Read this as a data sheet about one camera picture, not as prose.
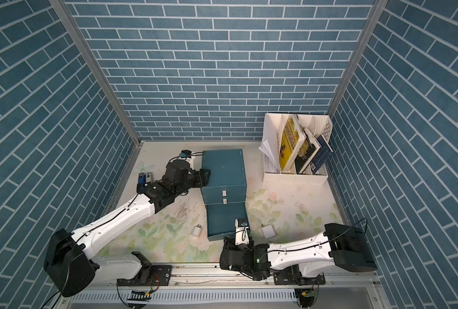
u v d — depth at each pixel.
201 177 0.70
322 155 0.97
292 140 0.93
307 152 0.96
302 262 0.48
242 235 0.66
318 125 0.98
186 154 0.69
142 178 1.00
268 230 0.84
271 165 1.06
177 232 0.85
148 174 1.01
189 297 0.77
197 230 0.84
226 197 0.83
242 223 0.68
